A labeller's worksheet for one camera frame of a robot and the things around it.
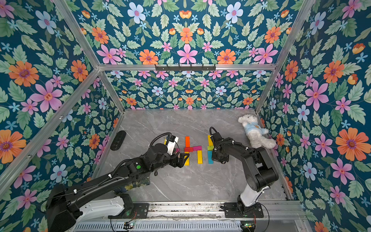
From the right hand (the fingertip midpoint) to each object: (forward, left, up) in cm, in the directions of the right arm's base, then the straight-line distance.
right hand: (220, 157), depth 93 cm
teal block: (-1, +7, +1) cm, 7 cm away
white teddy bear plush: (+14, -24, +9) cm, 29 cm away
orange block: (+12, +22, 0) cm, 25 cm away
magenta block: (+6, +15, +1) cm, 16 cm away
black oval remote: (+9, +71, +5) cm, 71 cm away
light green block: (+7, +6, +1) cm, 9 cm away
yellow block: (0, +13, +1) cm, 14 cm away
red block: (+5, +20, +1) cm, 21 cm away
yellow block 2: (+10, +6, +4) cm, 12 cm away
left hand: (-8, +21, +20) cm, 30 cm away
